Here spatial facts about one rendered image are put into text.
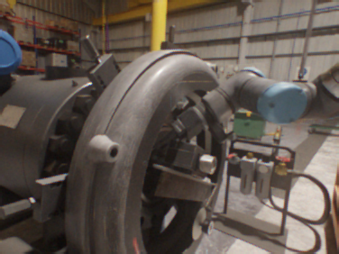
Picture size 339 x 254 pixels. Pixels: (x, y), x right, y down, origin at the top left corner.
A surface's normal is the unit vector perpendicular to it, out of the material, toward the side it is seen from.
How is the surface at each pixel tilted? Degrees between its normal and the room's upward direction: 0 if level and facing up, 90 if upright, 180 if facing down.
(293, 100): 101
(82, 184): 78
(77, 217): 89
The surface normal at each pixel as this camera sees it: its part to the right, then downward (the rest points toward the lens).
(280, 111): 0.22, 0.36
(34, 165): -0.53, 0.07
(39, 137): -0.48, -0.22
